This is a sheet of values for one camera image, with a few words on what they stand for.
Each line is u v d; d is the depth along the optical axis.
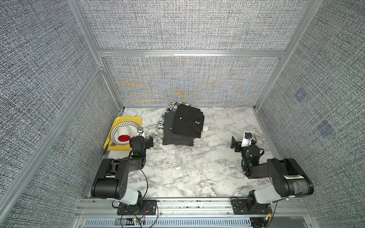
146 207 0.75
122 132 0.95
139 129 0.80
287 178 0.46
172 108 1.16
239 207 0.73
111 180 0.45
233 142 0.83
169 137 1.01
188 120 1.06
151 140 0.88
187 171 0.86
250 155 0.68
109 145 0.97
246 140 0.77
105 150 0.93
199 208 0.75
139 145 0.70
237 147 0.82
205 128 1.05
